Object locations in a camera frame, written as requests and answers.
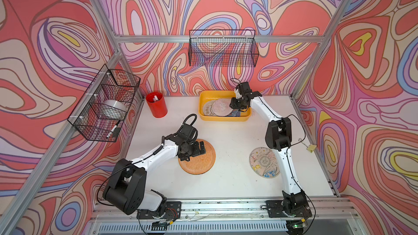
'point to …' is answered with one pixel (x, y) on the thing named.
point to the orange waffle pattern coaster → (201, 164)
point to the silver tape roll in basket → (113, 109)
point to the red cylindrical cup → (157, 104)
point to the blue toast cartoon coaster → (235, 112)
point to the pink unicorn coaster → (221, 107)
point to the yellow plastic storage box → (206, 96)
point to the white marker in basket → (107, 137)
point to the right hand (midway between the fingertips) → (233, 108)
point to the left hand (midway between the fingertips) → (201, 153)
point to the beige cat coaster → (207, 108)
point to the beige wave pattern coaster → (264, 163)
